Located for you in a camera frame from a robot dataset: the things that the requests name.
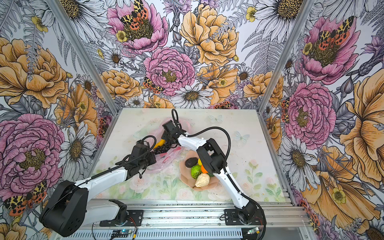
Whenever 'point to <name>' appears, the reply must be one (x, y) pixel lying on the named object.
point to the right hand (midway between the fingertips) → (165, 139)
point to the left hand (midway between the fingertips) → (154, 160)
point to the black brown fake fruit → (191, 161)
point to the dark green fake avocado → (210, 174)
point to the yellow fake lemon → (199, 162)
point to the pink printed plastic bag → (171, 159)
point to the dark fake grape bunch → (162, 149)
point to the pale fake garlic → (202, 180)
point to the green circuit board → (120, 233)
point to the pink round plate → (186, 173)
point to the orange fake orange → (203, 169)
